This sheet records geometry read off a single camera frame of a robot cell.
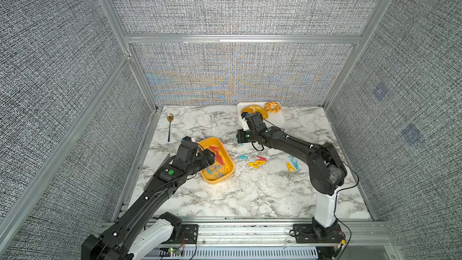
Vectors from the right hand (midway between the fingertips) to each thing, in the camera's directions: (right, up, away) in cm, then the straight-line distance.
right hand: (236, 130), depth 92 cm
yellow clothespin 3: (-5, -20, -1) cm, 20 cm away
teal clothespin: (+4, -15, +5) cm, 16 cm away
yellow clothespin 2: (+9, -18, +3) cm, 20 cm away
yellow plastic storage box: (-7, -18, +1) cm, 20 cm away
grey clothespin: (-8, -22, -2) cm, 24 cm away
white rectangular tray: (+25, +6, +22) cm, 34 cm away
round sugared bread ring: (+25, +14, +28) cm, 40 cm away
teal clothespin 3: (-14, -21, -2) cm, 25 cm away
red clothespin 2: (-12, -11, +8) cm, 18 cm away
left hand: (-11, -11, -14) cm, 20 cm away
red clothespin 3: (-9, -15, +3) cm, 18 cm away
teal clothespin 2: (+17, -8, -31) cm, 36 cm away
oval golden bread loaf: (+11, +12, +21) cm, 27 cm away
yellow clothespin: (+13, -17, +3) cm, 22 cm away
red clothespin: (+13, -15, +4) cm, 20 cm away
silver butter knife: (-25, -10, -36) cm, 45 cm away
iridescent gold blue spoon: (-41, +7, +21) cm, 47 cm away
